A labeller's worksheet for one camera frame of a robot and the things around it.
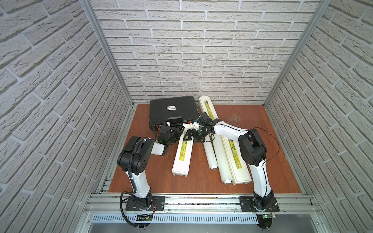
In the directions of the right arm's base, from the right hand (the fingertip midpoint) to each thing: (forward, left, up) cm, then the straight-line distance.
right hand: (190, 140), depth 92 cm
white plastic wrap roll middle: (-9, -13, -2) cm, 16 cm away
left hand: (+8, +2, +3) cm, 8 cm away
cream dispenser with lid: (-17, +5, +3) cm, 18 cm away
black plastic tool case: (+25, +10, +1) cm, 27 cm away
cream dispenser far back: (+27, -14, +4) cm, 31 cm away
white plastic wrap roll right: (-15, -18, 0) cm, 24 cm away
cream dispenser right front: (-21, -26, +3) cm, 33 cm away
